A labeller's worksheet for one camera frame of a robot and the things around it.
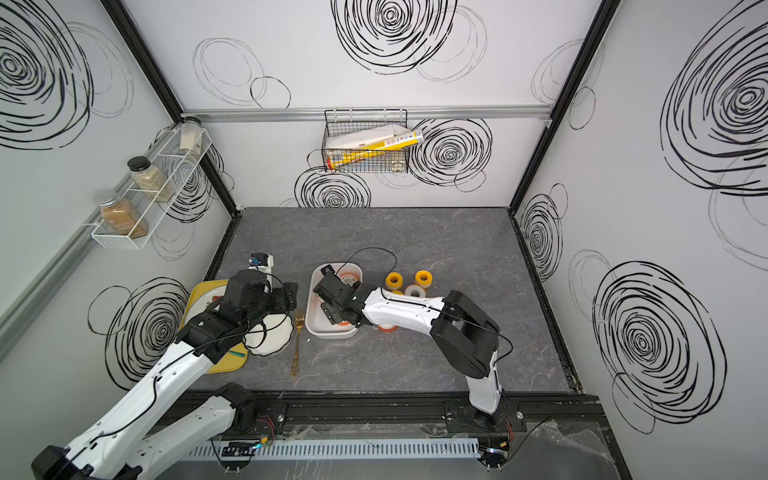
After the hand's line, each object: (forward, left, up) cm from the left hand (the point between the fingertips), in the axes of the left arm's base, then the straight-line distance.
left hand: (284, 286), depth 77 cm
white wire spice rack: (+39, +41, +8) cm, 57 cm away
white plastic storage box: (-1, -5, -20) cm, 20 cm away
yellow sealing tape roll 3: (+9, -36, -16) cm, 40 cm away
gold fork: (-2, -1, -18) cm, 18 cm away
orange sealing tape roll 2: (-4, -27, -18) cm, 33 cm away
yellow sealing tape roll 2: (+14, -39, -17) cm, 45 cm away
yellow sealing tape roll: (+14, -29, -18) cm, 37 cm away
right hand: (+2, -14, -11) cm, 18 cm away
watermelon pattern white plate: (+6, +29, -18) cm, 34 cm away
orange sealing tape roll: (-2, -14, -18) cm, 23 cm away
